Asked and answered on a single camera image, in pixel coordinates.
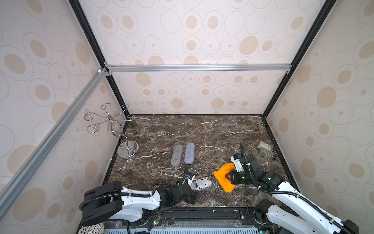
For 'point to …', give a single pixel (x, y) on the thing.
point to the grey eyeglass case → (176, 158)
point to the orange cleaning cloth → (220, 175)
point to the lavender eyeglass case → (189, 153)
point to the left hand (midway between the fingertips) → (198, 191)
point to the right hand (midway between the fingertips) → (230, 175)
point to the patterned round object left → (97, 228)
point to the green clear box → (266, 149)
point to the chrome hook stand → (127, 149)
